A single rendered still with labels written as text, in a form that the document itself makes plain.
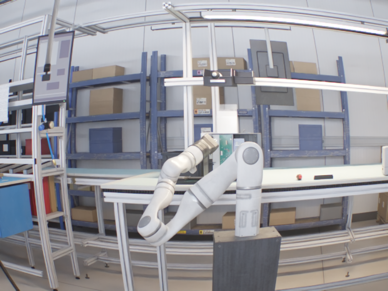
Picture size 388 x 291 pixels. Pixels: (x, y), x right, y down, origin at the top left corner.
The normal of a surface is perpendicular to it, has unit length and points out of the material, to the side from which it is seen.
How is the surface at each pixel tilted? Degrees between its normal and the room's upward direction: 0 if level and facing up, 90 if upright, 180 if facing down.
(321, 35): 90
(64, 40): 101
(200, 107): 90
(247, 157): 92
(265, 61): 97
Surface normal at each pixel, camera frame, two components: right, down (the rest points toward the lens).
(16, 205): 0.98, -0.01
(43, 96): 0.22, 0.22
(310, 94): -0.21, 0.04
